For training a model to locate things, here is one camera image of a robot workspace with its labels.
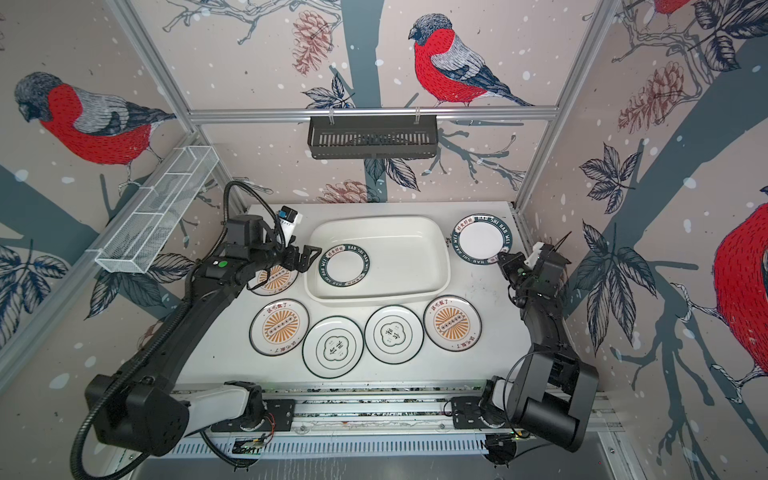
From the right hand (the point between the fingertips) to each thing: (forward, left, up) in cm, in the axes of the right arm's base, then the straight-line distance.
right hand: (497, 253), depth 84 cm
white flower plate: (-22, +48, -17) cm, 55 cm away
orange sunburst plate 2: (-13, +12, -18) cm, 25 cm away
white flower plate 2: (-18, +30, -17) cm, 39 cm away
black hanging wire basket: (+43, +39, +12) cm, 60 cm away
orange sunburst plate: (-18, +65, -15) cm, 69 cm away
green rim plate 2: (+8, +3, -3) cm, 9 cm away
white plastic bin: (+9, +25, -16) cm, 31 cm away
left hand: (-5, +53, +10) cm, 54 cm away
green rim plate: (+5, +48, -15) cm, 51 cm away
